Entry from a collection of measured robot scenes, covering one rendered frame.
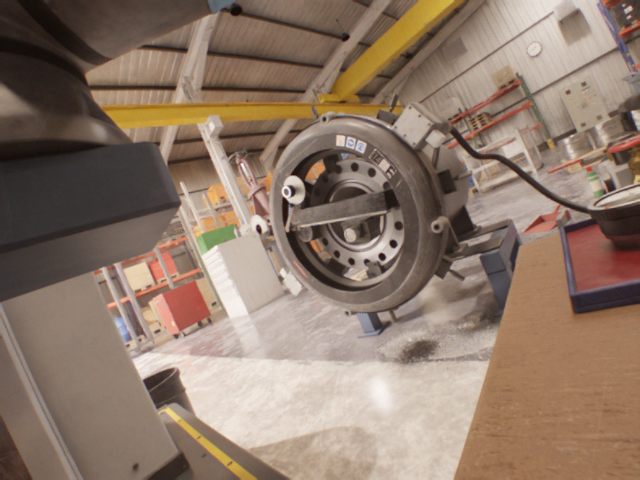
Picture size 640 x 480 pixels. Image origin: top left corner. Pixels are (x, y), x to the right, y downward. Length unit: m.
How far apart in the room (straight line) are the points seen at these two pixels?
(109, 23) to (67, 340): 0.44
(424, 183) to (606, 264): 0.73
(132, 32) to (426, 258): 0.88
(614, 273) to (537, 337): 0.07
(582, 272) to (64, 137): 0.36
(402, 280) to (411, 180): 0.33
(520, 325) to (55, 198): 0.31
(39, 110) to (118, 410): 0.45
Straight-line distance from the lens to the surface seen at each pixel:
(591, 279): 0.24
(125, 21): 0.34
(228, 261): 4.84
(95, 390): 0.60
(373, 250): 1.20
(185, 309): 6.25
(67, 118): 0.28
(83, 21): 0.34
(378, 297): 1.11
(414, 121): 0.96
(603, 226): 0.28
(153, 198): 0.26
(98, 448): 0.61
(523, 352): 0.19
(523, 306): 0.24
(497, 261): 1.30
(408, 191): 0.94
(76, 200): 0.26
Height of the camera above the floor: 0.57
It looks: level
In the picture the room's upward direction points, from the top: 25 degrees counter-clockwise
